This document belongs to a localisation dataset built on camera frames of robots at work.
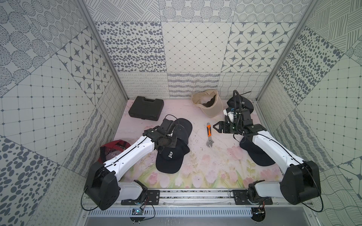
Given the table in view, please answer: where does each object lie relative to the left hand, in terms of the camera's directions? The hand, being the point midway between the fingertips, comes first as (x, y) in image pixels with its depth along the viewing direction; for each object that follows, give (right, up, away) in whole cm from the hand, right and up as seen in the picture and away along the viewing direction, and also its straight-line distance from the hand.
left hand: (176, 142), depth 81 cm
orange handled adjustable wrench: (+22, -3, +14) cm, 26 cm away
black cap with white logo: (-4, -11, +2) cm, 12 cm away
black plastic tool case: (-26, +20, +28) cm, 43 cm away
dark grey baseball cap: (+50, +24, +23) cm, 60 cm away
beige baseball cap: (+25, +26, +35) cm, 50 cm away
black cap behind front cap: (+3, +6, +14) cm, 16 cm away
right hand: (+26, +8, +3) cm, 27 cm away
